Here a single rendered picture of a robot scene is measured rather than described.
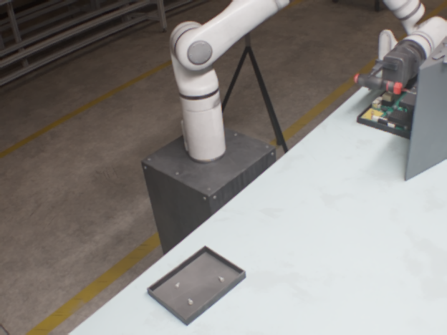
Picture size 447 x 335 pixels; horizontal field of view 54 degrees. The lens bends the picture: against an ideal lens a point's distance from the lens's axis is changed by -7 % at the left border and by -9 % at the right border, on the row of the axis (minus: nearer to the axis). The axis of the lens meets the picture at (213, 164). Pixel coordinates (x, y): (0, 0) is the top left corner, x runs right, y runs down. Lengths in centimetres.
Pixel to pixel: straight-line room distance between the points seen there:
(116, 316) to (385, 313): 35
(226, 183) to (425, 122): 49
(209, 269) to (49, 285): 157
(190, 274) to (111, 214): 179
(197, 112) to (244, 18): 23
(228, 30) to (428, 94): 45
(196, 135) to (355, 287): 60
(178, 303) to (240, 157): 58
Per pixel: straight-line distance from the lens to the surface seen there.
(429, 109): 78
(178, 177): 110
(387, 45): 108
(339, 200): 77
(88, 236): 235
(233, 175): 109
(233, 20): 100
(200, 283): 65
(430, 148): 84
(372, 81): 92
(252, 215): 74
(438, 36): 116
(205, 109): 106
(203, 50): 99
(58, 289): 215
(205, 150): 111
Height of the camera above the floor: 149
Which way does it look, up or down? 34 degrees down
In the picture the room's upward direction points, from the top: 8 degrees counter-clockwise
